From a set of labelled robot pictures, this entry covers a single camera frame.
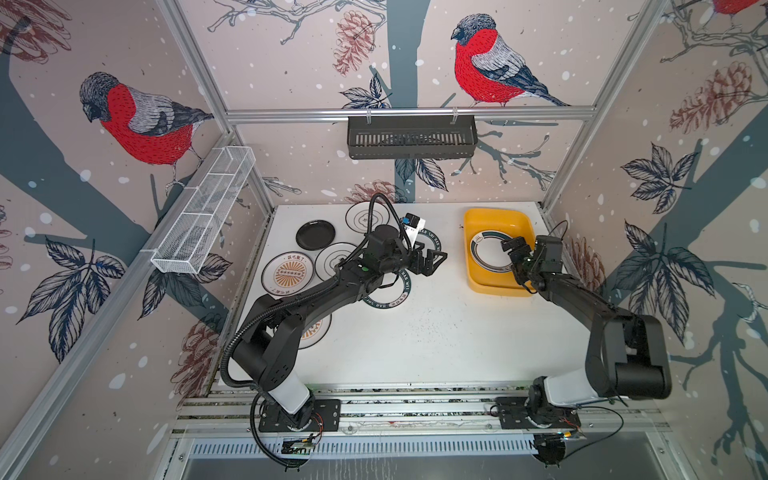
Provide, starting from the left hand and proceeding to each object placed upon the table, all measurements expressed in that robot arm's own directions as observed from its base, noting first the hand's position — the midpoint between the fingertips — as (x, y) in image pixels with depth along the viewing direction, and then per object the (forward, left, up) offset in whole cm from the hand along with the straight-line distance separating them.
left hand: (436, 251), depth 78 cm
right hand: (+8, -24, -11) cm, 28 cm away
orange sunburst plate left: (+8, +48, -23) cm, 54 cm away
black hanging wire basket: (+47, +4, +5) cm, 47 cm away
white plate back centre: (+35, +26, -23) cm, 49 cm away
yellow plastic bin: (+29, -35, -21) cm, 50 cm away
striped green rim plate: (+15, -22, -22) cm, 34 cm away
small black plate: (+25, +41, -23) cm, 53 cm away
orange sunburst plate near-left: (-12, +35, -24) cm, 44 cm away
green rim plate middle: (-1, +12, -23) cm, 26 cm away
